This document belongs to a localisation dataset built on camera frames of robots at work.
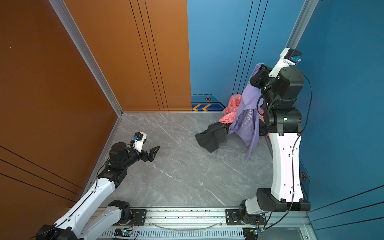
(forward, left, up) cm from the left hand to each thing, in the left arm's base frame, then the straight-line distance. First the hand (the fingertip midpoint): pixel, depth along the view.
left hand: (152, 141), depth 79 cm
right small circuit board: (-37, -53, -19) cm, 67 cm away
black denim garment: (+9, -36, -3) cm, 37 cm away
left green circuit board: (-38, +11, -21) cm, 45 cm away
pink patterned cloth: (+20, -44, +4) cm, 48 cm away
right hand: (+8, -46, +40) cm, 61 cm away
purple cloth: (+10, -51, +5) cm, 52 cm away
